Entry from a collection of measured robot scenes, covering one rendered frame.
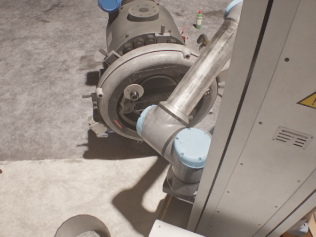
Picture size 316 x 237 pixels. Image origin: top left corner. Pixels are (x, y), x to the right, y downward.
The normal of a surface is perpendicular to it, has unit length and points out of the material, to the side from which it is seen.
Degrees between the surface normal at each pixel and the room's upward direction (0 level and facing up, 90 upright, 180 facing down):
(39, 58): 0
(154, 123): 35
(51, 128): 0
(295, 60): 90
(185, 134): 5
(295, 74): 90
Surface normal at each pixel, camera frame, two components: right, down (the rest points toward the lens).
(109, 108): 0.19, 0.74
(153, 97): -0.04, -0.65
